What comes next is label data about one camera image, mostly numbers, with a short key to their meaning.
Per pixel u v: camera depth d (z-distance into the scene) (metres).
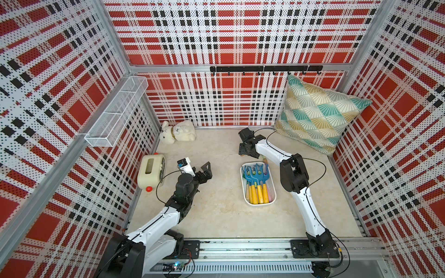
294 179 0.63
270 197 0.86
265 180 0.90
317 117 0.91
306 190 0.64
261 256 0.73
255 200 0.84
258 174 0.89
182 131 1.05
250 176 0.88
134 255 0.41
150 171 0.88
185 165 0.71
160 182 0.90
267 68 0.89
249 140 0.81
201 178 0.74
